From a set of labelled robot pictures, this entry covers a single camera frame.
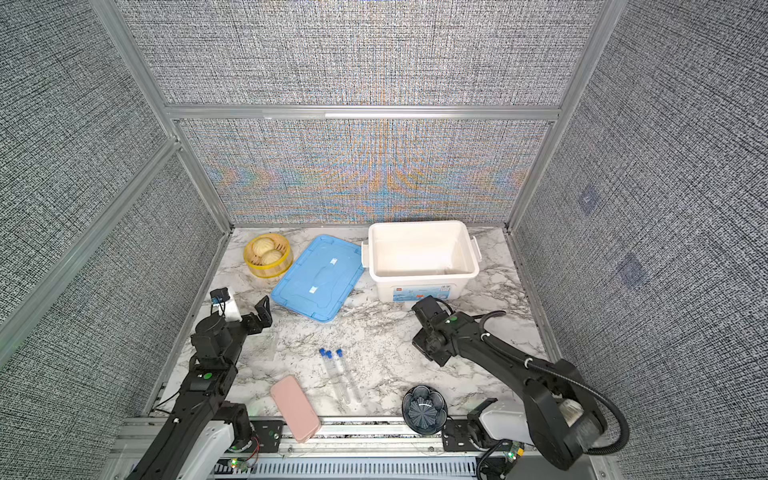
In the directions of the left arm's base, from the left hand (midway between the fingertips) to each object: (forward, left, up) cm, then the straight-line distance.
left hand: (252, 300), depth 81 cm
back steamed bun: (+29, +6, -9) cm, 31 cm away
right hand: (-10, -46, -12) cm, 48 cm away
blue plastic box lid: (+17, -16, -14) cm, 27 cm away
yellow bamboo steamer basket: (+24, +9, -12) cm, 28 cm away
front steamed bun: (+23, +2, -9) cm, 24 cm away
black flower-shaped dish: (-26, -45, -14) cm, 54 cm away
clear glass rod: (-8, -3, -14) cm, 17 cm away
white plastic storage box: (+22, -49, -12) cm, 55 cm away
